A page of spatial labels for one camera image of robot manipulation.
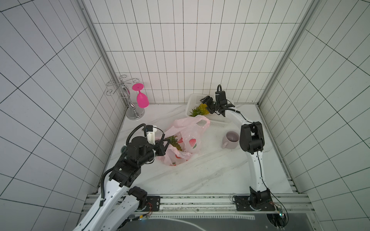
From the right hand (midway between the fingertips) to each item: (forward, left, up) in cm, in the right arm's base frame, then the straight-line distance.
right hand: (204, 99), depth 104 cm
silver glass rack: (-9, +54, +15) cm, 57 cm away
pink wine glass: (-7, +44, +4) cm, 45 cm away
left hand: (-43, +19, +10) cm, 48 cm away
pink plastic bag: (-29, +10, +2) cm, 31 cm away
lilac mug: (-30, -16, -6) cm, 35 cm away
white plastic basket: (+6, +9, -7) cm, 12 cm away
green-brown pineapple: (-32, +20, -7) cm, 38 cm away
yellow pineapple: (-5, +2, -6) cm, 8 cm away
